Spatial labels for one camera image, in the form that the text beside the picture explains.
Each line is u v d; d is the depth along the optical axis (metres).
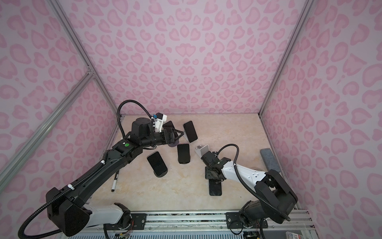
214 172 0.62
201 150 0.90
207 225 0.72
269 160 0.91
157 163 0.82
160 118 0.67
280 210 0.41
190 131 1.01
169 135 0.64
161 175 0.86
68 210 0.38
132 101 0.61
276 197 0.42
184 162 0.91
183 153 0.87
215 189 0.82
